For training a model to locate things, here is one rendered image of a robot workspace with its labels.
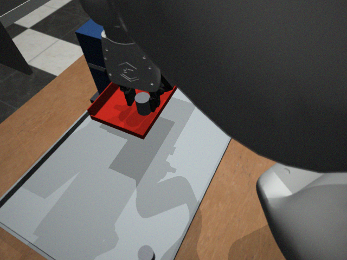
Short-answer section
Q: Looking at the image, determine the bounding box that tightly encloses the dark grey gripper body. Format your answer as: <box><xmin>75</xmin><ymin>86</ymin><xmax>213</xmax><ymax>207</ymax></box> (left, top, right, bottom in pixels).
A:
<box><xmin>101</xmin><ymin>30</ymin><xmax>161</xmax><ymax>92</ymax></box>

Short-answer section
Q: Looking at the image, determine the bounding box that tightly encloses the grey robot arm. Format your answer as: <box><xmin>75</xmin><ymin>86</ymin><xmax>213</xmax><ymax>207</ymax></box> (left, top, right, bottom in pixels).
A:
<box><xmin>79</xmin><ymin>0</ymin><xmax>347</xmax><ymax>260</ymax></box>

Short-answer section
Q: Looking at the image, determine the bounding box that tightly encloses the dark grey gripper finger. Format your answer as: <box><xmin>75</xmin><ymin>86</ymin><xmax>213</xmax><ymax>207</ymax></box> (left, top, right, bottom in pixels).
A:
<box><xmin>104</xmin><ymin>69</ymin><xmax>136</xmax><ymax>106</ymax></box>
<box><xmin>149</xmin><ymin>71</ymin><xmax>175</xmax><ymax>112</ymax></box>

